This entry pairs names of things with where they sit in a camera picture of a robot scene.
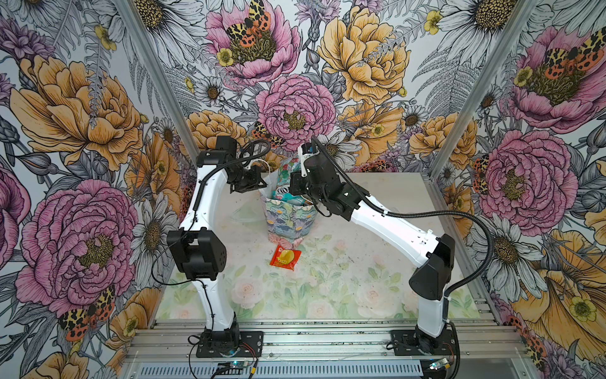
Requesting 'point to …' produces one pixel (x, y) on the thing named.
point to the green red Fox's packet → (286, 166)
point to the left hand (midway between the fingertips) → (264, 190)
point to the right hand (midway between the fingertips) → (290, 180)
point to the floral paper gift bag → (287, 223)
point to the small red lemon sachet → (285, 258)
